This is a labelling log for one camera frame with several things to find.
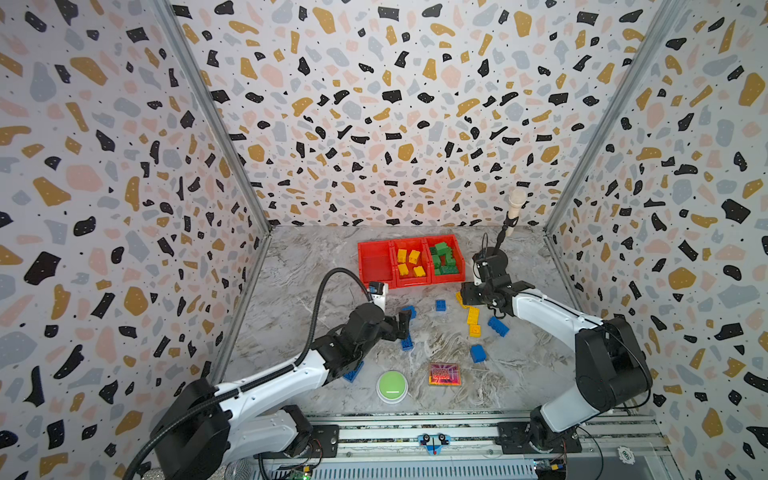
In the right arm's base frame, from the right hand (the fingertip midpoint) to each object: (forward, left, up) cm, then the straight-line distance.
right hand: (469, 284), depth 92 cm
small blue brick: (-3, +8, -9) cm, 12 cm away
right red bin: (+16, +1, -5) cm, 17 cm away
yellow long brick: (-6, +3, +1) cm, 7 cm away
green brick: (+21, +7, -6) cm, 22 cm away
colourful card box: (-25, +8, -9) cm, 27 cm away
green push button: (-29, +23, -7) cm, 37 cm away
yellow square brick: (+12, +21, -9) cm, 25 cm away
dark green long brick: (+15, +9, -9) cm, 19 cm away
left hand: (-12, +20, +8) cm, 25 cm away
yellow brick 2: (-6, -2, -9) cm, 11 cm away
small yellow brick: (-11, -2, -9) cm, 15 cm away
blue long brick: (-26, +35, -9) cm, 44 cm away
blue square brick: (-18, -2, -11) cm, 21 cm away
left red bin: (+14, +30, -6) cm, 33 cm away
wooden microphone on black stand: (+18, -13, -9) cm, 24 cm away
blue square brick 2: (-4, +17, -10) cm, 20 cm away
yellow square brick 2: (+17, +17, -8) cm, 25 cm away
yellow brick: (+10, +15, -8) cm, 20 cm away
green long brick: (+13, +3, -7) cm, 15 cm away
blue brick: (-10, -9, -9) cm, 16 cm away
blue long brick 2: (-16, +19, -9) cm, 26 cm away
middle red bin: (+21, +21, -8) cm, 31 cm away
